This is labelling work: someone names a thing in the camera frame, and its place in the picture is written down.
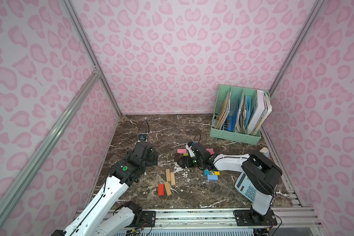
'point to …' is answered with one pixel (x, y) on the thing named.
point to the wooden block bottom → (168, 188)
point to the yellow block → (217, 173)
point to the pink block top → (211, 151)
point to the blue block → (212, 177)
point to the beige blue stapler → (265, 151)
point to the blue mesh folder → (232, 120)
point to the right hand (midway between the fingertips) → (181, 162)
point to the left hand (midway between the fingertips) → (146, 151)
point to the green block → (185, 154)
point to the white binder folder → (258, 113)
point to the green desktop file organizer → (239, 113)
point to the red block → (161, 189)
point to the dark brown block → (176, 157)
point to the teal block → (206, 172)
